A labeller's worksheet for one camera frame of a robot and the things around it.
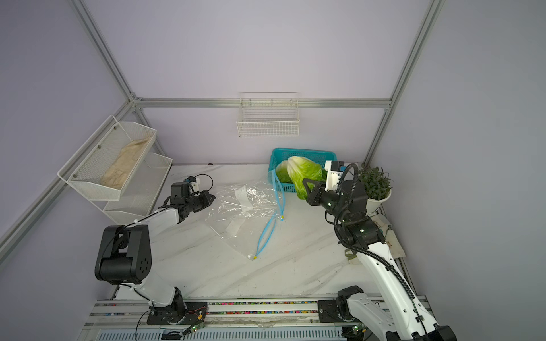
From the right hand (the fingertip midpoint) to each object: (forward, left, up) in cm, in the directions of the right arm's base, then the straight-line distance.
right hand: (306, 183), depth 69 cm
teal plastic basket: (+41, +9, -24) cm, 49 cm away
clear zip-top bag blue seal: (+2, +25, -33) cm, 41 cm away
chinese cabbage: (+28, +7, -24) cm, 38 cm away
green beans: (-12, -20, -32) cm, 40 cm away
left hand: (+12, +39, -24) cm, 47 cm away
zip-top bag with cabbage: (+10, +23, -22) cm, 34 cm away
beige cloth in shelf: (+8, +69, -2) cm, 69 cm away
